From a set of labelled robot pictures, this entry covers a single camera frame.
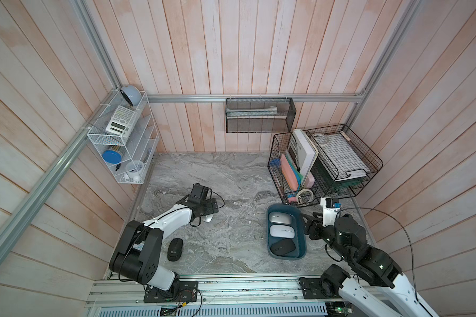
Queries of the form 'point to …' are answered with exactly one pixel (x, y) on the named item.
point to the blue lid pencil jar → (112, 156)
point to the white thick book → (307, 152)
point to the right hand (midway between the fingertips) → (305, 212)
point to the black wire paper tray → (348, 187)
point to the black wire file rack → (295, 170)
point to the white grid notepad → (342, 157)
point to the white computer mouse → (282, 231)
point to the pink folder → (288, 174)
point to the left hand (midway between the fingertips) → (207, 209)
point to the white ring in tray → (321, 139)
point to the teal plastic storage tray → (299, 240)
